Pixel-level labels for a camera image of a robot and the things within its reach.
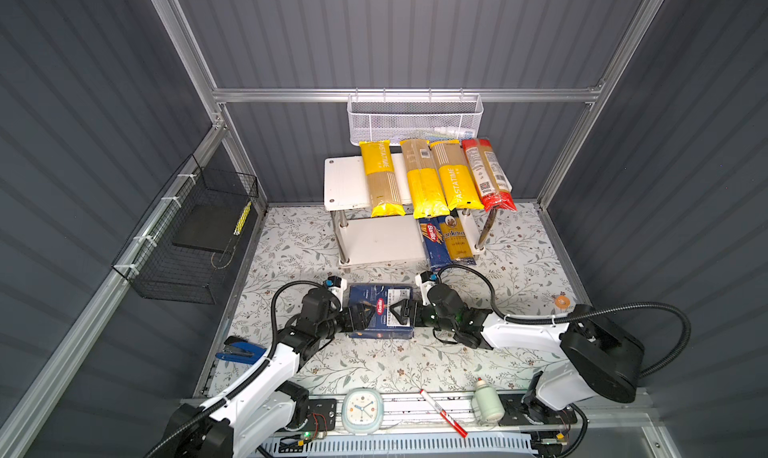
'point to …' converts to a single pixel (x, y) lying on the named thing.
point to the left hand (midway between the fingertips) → (364, 311)
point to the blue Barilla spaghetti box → (434, 242)
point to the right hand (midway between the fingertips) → (401, 312)
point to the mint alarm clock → (362, 410)
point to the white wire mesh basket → (411, 117)
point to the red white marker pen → (455, 425)
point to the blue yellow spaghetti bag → (458, 247)
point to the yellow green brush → (242, 219)
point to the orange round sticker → (562, 302)
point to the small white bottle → (489, 406)
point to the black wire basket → (180, 250)
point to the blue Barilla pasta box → (386, 324)
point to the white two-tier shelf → (387, 241)
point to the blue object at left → (237, 348)
